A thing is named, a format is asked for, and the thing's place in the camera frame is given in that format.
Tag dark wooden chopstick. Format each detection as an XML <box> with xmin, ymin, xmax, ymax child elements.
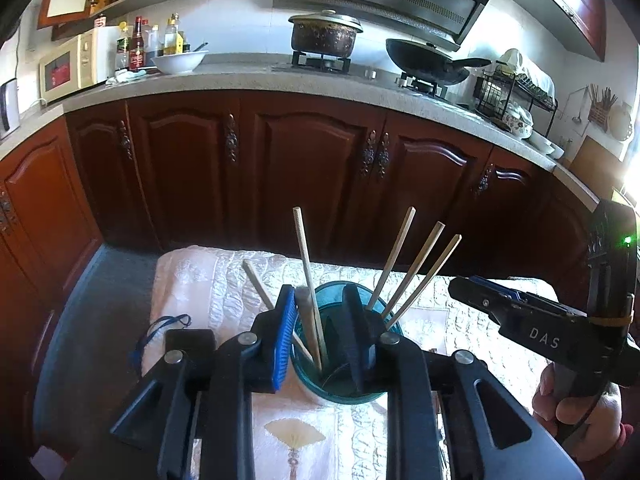
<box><xmin>295</xmin><ymin>286</ymin><xmax>323</xmax><ymax>373</ymax></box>
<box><xmin>386</xmin><ymin>234</ymin><xmax>462</xmax><ymax>330</ymax></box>

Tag person's right hand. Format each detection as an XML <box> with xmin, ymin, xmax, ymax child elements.
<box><xmin>532</xmin><ymin>363</ymin><xmax>634</xmax><ymax>464</ymax></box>

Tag white quilted table cloth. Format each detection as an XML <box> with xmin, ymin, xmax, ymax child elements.
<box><xmin>141</xmin><ymin>244</ymin><xmax>559</xmax><ymax>480</ymax></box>

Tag dark wood base cabinets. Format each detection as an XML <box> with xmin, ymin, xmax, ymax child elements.
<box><xmin>1</xmin><ymin>91</ymin><xmax>590</xmax><ymax>456</ymax></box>

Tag wooden cutting board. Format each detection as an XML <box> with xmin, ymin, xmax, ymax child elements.
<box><xmin>570</xmin><ymin>136</ymin><xmax>625</xmax><ymax>198</ymax></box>

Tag white bowl near rack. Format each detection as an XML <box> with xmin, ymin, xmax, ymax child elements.
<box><xmin>526</xmin><ymin>130</ymin><xmax>564</xmax><ymax>160</ymax></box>

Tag floral ceramic tureen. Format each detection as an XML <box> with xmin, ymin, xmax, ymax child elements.
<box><xmin>502</xmin><ymin>105</ymin><xmax>534</xmax><ymax>140</ymax></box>

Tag hanging utensil basket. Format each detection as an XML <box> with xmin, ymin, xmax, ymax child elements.
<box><xmin>588</xmin><ymin>84</ymin><xmax>617</xmax><ymax>131</ymax></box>

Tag black dish rack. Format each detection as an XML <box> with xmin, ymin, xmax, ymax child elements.
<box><xmin>473</xmin><ymin>70</ymin><xmax>558</xmax><ymax>136</ymax></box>

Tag gas stove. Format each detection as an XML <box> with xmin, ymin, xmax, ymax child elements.
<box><xmin>272</xmin><ymin>50</ymin><xmax>447</xmax><ymax>100</ymax></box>

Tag black wok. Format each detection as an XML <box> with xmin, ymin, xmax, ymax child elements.
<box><xmin>385</xmin><ymin>38</ymin><xmax>491</xmax><ymax>87</ymax></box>

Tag white bowl on counter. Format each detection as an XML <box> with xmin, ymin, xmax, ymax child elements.
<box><xmin>152</xmin><ymin>50</ymin><xmax>207</xmax><ymax>75</ymax></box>

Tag metal cooking pot with lid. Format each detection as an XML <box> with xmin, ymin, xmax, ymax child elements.
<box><xmin>288</xmin><ymin>10</ymin><xmax>363</xmax><ymax>58</ymax></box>

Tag yellow oil bottle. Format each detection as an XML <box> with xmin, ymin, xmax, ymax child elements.
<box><xmin>163</xmin><ymin>13</ymin><xmax>183</xmax><ymax>55</ymax></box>

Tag red sauce bottle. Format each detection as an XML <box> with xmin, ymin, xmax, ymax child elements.
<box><xmin>128</xmin><ymin>15</ymin><xmax>144</xmax><ymax>72</ymax></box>

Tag cream microwave oven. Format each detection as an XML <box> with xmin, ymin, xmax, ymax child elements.
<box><xmin>38</xmin><ymin>26</ymin><xmax>119</xmax><ymax>102</ymax></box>

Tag silver electric kettle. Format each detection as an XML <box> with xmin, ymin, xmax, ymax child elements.
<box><xmin>0</xmin><ymin>78</ymin><xmax>21</xmax><ymax>139</ymax></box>

